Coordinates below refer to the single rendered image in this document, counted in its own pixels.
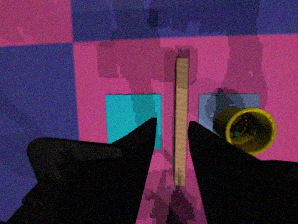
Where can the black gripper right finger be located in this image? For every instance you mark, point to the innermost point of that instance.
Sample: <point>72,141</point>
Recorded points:
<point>236,187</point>

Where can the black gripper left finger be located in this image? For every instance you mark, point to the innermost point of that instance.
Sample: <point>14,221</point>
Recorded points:
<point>122,165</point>

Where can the tan flat bar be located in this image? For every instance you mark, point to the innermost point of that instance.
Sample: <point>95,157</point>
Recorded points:
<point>180,120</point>

